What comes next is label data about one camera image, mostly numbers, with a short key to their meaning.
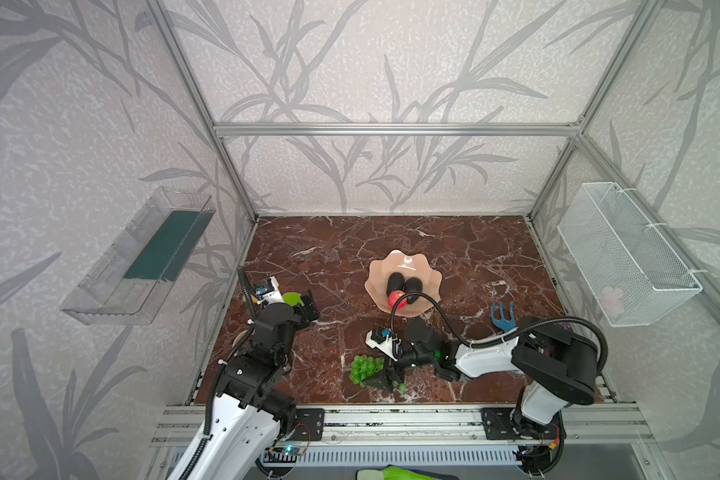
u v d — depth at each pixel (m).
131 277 0.64
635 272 0.61
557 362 0.46
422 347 0.66
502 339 0.52
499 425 0.73
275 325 0.52
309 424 0.74
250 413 0.48
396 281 0.98
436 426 0.75
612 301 0.73
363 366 0.78
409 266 1.02
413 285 0.96
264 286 0.62
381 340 0.70
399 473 0.67
